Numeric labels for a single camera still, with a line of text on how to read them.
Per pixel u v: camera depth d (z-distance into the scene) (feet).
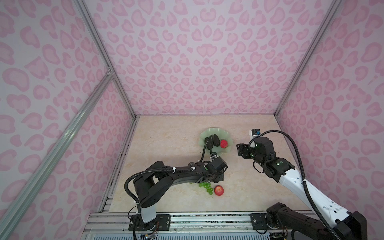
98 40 2.58
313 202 1.36
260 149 1.93
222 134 3.41
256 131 2.26
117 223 2.47
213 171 2.18
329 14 2.35
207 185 2.69
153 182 1.61
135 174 1.39
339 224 1.27
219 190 2.62
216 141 3.26
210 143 3.20
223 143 3.21
